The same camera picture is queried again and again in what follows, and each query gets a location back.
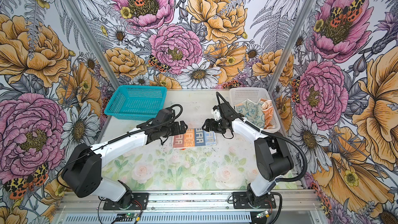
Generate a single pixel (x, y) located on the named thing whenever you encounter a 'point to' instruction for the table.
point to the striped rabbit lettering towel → (194, 137)
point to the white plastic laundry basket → (239, 94)
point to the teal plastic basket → (137, 102)
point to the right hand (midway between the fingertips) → (208, 132)
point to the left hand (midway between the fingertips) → (180, 132)
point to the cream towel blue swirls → (252, 111)
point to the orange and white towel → (267, 107)
